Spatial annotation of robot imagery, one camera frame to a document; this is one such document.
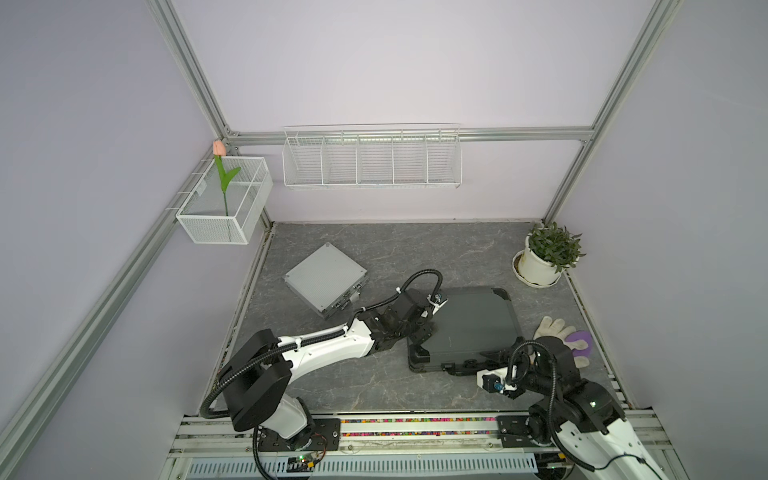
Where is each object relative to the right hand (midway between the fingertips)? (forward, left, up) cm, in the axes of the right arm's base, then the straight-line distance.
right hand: (487, 351), depth 77 cm
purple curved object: (+9, -34, -12) cm, 37 cm away
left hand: (+10, +15, +1) cm, 18 cm away
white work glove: (+11, -27, -10) cm, 30 cm away
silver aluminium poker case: (+27, +47, -7) cm, 55 cm away
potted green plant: (+28, -23, +8) cm, 37 cm away
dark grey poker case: (+7, +2, -2) cm, 8 cm away
